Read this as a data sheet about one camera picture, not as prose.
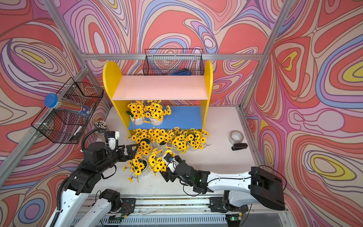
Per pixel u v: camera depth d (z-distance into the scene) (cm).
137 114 82
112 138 60
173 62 99
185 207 73
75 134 72
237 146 93
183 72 87
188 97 69
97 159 50
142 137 84
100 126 84
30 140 58
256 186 47
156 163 67
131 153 63
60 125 72
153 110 80
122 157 60
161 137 82
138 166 73
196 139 84
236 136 100
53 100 62
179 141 82
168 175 65
